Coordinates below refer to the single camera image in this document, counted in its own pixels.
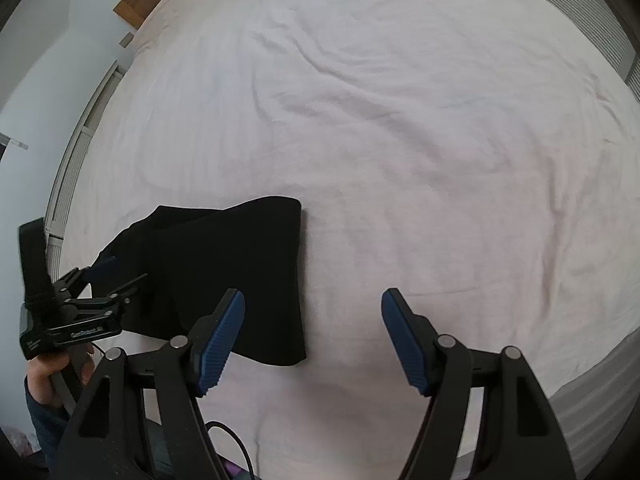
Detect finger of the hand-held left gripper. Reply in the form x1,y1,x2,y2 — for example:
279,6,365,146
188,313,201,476
72,273,150,315
52,256,120,302

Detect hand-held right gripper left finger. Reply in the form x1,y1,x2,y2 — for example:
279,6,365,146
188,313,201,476
50,288,246,480

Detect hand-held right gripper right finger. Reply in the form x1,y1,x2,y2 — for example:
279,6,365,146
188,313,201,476
381,288,579,480

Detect black pants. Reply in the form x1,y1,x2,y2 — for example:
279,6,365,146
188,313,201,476
87,197,308,368

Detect person's left forearm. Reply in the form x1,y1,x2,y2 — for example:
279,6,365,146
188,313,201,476
24,390,72,480

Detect person's left hand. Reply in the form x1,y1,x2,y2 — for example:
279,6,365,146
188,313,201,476
25,346,97,410

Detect bed with pink sheet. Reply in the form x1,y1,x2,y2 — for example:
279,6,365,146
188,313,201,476
47,0,640,480

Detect white wardrobe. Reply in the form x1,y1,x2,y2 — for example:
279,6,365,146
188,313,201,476
475,0,640,81

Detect black cable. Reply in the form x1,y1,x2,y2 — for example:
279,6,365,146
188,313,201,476
205,421,257,480

